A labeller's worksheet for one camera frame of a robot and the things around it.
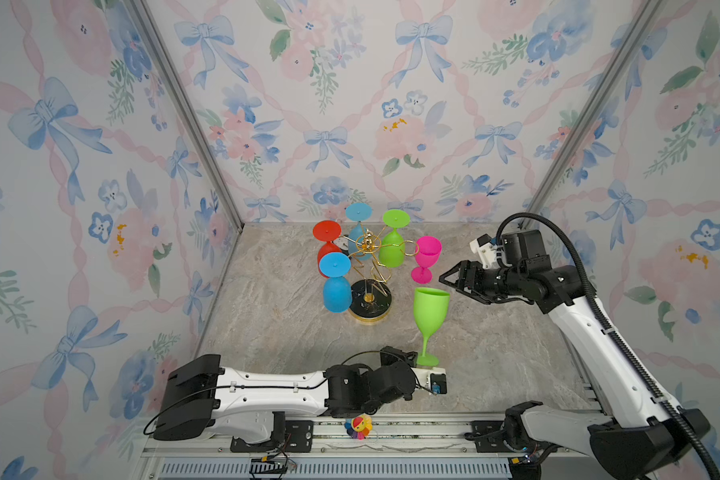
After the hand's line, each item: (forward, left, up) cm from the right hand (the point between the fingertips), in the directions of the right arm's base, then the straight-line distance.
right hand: (448, 281), depth 71 cm
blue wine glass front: (0, +27, -5) cm, 27 cm away
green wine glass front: (-8, +5, 0) cm, 9 cm away
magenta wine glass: (+19, +1, -12) cm, 23 cm away
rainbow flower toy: (-26, +21, -26) cm, 43 cm away
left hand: (-13, +8, -10) cm, 18 cm away
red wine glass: (+13, +30, +3) cm, 33 cm away
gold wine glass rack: (+9, +18, -25) cm, 32 cm away
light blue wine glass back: (+20, +22, +3) cm, 30 cm away
